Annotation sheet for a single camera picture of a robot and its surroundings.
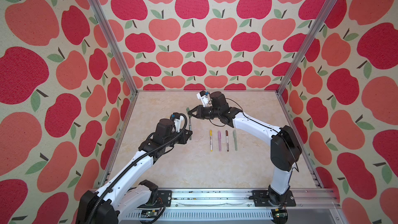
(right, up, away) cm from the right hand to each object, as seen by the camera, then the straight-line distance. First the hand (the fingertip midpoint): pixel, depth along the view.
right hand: (191, 112), depth 81 cm
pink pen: (+17, -16, +15) cm, 28 cm away
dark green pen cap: (-2, +1, +1) cm, 2 cm away
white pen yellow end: (+12, -18, +12) cm, 25 cm away
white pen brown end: (+22, -18, +15) cm, 32 cm away
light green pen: (+27, -18, +15) cm, 36 cm away
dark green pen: (-1, -8, -2) cm, 8 cm away
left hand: (+2, -11, -3) cm, 12 cm away
